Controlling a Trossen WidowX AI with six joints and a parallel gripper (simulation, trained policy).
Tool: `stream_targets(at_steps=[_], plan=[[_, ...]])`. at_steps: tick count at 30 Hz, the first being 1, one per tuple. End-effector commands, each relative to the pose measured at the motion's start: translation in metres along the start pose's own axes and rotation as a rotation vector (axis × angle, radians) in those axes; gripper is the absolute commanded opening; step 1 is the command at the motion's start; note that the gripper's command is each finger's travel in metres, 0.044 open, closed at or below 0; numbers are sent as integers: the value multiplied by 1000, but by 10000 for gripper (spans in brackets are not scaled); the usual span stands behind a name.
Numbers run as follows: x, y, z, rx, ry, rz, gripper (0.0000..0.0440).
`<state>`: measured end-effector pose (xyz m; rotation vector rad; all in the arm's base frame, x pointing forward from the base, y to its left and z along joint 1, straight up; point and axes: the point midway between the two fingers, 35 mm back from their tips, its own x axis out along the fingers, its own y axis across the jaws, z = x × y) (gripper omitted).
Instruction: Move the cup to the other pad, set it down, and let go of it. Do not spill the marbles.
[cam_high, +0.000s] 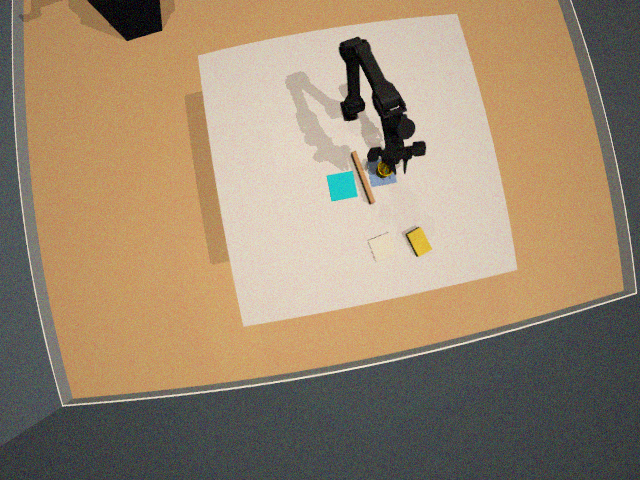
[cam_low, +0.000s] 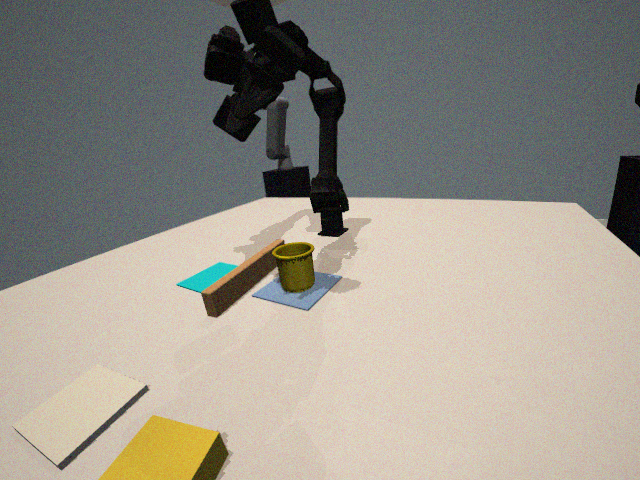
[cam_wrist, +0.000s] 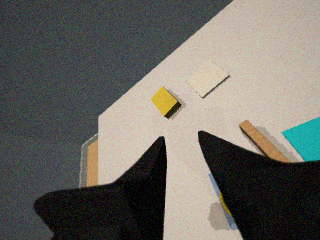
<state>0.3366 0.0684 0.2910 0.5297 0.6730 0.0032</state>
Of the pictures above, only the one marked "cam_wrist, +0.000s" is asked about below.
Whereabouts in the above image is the cream flat rectangular slab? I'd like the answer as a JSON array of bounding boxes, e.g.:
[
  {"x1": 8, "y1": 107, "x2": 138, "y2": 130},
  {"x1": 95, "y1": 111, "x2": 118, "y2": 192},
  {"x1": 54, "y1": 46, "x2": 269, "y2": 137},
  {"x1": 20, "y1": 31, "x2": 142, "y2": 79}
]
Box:
[{"x1": 186, "y1": 59, "x2": 230, "y2": 98}]

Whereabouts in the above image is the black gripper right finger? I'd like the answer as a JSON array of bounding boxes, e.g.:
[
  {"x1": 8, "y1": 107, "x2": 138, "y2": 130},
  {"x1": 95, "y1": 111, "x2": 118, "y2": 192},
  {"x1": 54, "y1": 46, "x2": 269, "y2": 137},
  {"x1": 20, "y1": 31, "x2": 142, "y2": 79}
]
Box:
[{"x1": 198, "y1": 131, "x2": 320, "y2": 240}]

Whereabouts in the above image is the yellow rectangular block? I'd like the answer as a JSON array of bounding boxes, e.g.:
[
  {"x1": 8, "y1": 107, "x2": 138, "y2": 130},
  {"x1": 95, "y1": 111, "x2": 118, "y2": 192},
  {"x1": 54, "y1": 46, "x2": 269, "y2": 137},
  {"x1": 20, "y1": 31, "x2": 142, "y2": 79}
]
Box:
[{"x1": 151, "y1": 86, "x2": 181, "y2": 119}]

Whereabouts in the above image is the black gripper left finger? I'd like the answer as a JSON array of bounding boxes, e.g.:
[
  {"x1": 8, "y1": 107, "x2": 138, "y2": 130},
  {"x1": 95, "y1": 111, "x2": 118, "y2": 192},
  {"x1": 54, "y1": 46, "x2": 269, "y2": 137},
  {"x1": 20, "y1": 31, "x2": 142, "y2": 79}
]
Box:
[{"x1": 33, "y1": 136, "x2": 167, "y2": 240}]

